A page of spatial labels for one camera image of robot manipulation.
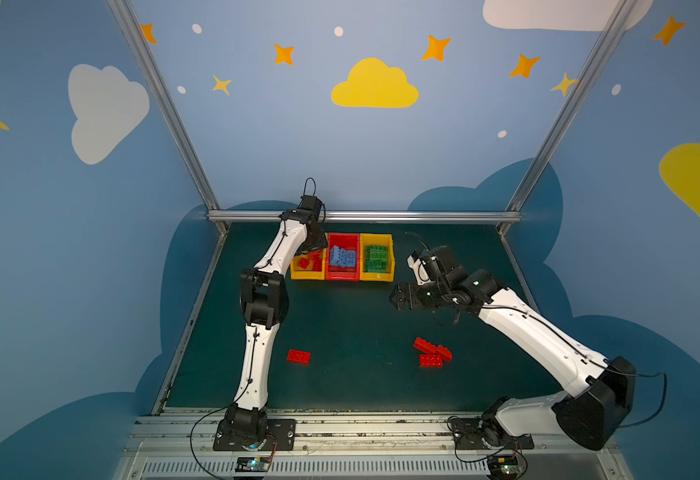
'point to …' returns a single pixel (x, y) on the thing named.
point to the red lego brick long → (315, 256)
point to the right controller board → (503, 464)
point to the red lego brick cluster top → (424, 346)
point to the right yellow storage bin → (367, 239)
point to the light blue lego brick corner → (340, 254)
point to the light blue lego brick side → (352, 259)
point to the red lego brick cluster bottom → (430, 360)
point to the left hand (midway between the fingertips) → (316, 245)
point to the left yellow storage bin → (301, 273)
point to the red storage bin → (347, 242)
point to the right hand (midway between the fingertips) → (406, 294)
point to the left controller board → (252, 464)
